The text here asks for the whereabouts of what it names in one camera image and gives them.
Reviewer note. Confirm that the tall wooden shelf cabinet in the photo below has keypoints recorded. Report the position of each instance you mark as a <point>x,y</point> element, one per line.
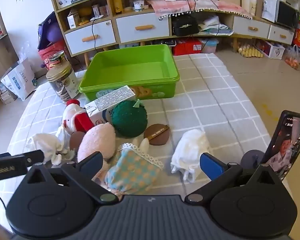
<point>110,10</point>

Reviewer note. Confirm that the clear storage box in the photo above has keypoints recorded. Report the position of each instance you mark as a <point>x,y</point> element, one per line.
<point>210,45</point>

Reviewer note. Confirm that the green round plush ball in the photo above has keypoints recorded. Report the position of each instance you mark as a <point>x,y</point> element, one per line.
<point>128,120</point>

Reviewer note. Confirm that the brown round compact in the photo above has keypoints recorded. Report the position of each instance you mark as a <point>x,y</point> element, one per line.
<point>157,135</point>

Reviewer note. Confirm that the wide white drawer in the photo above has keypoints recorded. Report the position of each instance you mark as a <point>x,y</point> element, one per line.
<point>142,27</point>

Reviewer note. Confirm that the purple ball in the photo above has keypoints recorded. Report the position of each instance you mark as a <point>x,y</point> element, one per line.
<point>54,32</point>

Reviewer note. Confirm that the white printed box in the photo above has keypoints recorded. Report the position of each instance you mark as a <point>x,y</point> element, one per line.
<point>271,50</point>

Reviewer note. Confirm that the yellow bottle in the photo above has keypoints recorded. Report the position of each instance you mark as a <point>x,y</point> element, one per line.
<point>117,2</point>

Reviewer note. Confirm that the white sock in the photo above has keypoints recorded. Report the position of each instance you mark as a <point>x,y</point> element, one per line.
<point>47,145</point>

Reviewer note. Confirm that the pile of papers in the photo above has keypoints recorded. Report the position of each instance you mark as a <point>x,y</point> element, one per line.
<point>215,26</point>

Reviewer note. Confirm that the low wooden cabinet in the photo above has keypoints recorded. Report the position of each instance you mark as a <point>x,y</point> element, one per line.
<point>215,13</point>

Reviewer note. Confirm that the green plastic bin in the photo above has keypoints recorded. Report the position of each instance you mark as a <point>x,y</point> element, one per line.
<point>130,75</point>

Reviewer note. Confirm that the red yellow label can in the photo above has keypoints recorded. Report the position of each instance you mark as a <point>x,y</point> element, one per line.
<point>58,57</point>

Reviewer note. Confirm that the smartphone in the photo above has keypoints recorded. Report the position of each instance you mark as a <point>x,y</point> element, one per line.
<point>287,145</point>

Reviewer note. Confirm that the white charging pad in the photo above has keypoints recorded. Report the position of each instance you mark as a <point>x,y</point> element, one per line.
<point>97,18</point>

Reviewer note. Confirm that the white cloth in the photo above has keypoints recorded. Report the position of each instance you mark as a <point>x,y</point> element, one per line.
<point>188,152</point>

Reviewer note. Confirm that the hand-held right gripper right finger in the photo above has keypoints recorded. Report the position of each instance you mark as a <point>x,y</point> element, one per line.
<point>211,166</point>

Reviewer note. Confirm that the red box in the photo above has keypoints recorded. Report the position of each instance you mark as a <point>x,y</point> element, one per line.
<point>187,47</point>

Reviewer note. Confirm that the white paper bag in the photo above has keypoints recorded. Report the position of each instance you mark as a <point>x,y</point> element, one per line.
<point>18,80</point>

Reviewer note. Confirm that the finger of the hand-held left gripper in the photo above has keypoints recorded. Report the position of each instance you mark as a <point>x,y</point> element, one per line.
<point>35,157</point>

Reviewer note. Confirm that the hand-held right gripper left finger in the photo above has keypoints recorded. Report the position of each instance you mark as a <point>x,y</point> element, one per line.
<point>91,162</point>

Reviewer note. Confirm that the dark purple bag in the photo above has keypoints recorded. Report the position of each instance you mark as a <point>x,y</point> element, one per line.
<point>45,30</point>

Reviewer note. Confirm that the gold lid jar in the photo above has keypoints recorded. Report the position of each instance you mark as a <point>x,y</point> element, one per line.
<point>61,82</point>

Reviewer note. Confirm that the yellow egg cartons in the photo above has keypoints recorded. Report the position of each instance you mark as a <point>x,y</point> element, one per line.
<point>250,51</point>

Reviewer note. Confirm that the microwave oven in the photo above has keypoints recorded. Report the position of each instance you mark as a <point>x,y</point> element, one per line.
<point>287,15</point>

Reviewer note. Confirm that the white milk carton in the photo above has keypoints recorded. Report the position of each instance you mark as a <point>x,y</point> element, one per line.
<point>107,100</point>

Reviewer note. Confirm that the grey plaid tablecloth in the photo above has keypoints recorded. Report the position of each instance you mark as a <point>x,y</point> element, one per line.
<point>202,92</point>

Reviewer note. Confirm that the red bucket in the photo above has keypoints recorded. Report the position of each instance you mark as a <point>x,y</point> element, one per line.
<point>52,55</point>

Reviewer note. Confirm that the small brown disc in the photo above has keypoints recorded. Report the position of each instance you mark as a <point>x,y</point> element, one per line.
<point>76,140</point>

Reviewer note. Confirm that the pink fringed cloth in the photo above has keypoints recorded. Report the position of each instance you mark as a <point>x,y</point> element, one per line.
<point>175,6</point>

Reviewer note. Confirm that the small white carton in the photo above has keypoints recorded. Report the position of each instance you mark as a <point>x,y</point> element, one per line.
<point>73,20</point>

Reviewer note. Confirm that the black case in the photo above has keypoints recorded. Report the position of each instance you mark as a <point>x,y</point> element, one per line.
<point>185,25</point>

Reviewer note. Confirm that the pink plush toy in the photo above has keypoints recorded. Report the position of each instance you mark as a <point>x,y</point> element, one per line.
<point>95,140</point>

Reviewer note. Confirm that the white red plush doll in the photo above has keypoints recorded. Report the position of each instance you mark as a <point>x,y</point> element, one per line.
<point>73,117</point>

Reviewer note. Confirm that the small clear jar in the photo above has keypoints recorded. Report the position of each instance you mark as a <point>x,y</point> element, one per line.
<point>138,6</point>

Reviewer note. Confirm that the white drawer with round sticker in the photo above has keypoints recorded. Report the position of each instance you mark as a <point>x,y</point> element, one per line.
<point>90,38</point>

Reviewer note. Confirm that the wooden bookshelf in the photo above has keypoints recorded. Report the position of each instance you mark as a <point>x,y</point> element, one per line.
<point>0,42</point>

